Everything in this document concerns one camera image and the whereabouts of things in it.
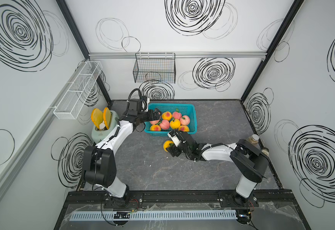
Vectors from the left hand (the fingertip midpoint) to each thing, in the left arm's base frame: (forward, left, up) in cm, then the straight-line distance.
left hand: (155, 113), depth 87 cm
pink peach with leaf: (+9, -14, -12) cm, 20 cm away
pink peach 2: (+2, -5, -14) cm, 15 cm away
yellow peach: (-3, -18, -11) cm, 22 cm away
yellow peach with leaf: (-14, -8, -12) cm, 20 cm away
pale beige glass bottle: (-16, -69, -15) cm, 73 cm away
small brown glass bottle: (-11, -61, -8) cm, 62 cm away
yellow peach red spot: (+8, -7, -13) cm, 16 cm away
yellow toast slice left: (-6, +34, +1) cm, 34 cm away
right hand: (-14, -10, -14) cm, 22 cm away
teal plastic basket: (+14, -23, -12) cm, 29 cm away
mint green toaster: (-13, +33, -5) cm, 36 cm away
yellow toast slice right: (-7, +27, +3) cm, 28 cm away
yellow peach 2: (-2, +1, -13) cm, 14 cm away
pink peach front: (+4, -20, -12) cm, 23 cm away
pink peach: (+1, +1, -11) cm, 11 cm away
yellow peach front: (+2, -13, -13) cm, 19 cm away
